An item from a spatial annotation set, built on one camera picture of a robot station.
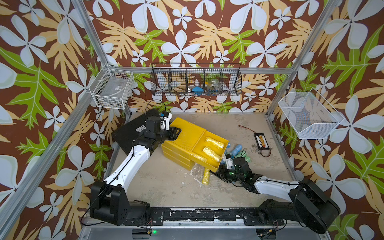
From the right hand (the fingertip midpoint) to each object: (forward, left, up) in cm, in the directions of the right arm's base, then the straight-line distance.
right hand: (211, 172), depth 84 cm
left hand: (+18, +18, +18) cm, 31 cm away
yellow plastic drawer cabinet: (+6, +19, +12) cm, 23 cm away
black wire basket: (+54, +8, +26) cm, 60 cm away
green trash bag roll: (+11, -24, -4) cm, 27 cm away
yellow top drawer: (+1, +1, +8) cm, 8 cm away
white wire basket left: (+39, +57, +30) cm, 75 cm away
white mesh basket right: (+24, -55, +22) cm, 64 cm away
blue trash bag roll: (+20, -14, -3) cm, 24 cm away
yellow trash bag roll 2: (+5, -1, +11) cm, 12 cm away
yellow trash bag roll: (+12, -4, +12) cm, 17 cm away
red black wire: (+40, -25, -6) cm, 48 cm away
